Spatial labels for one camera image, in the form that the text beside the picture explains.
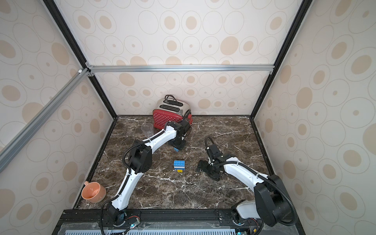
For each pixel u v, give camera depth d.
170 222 0.73
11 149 0.52
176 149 0.98
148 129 1.09
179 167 0.83
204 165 0.76
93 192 0.81
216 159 0.64
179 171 0.90
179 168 0.89
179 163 0.83
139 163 0.61
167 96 1.03
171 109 0.99
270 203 0.42
